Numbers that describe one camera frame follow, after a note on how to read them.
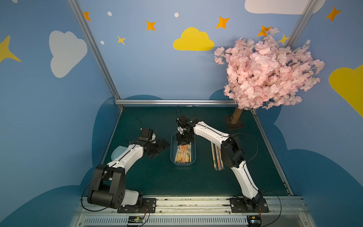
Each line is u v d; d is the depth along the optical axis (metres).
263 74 0.71
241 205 0.74
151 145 0.77
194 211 0.74
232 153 0.57
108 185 0.43
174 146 0.96
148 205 0.75
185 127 0.72
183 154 0.92
